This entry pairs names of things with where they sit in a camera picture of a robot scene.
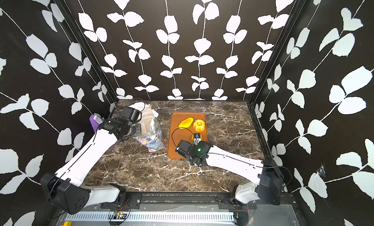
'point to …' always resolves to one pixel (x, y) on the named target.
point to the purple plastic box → (95, 121)
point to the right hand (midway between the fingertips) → (192, 155)
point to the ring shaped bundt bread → (198, 125)
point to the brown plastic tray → (175, 134)
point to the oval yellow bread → (186, 123)
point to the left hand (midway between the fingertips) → (136, 128)
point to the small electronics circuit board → (119, 216)
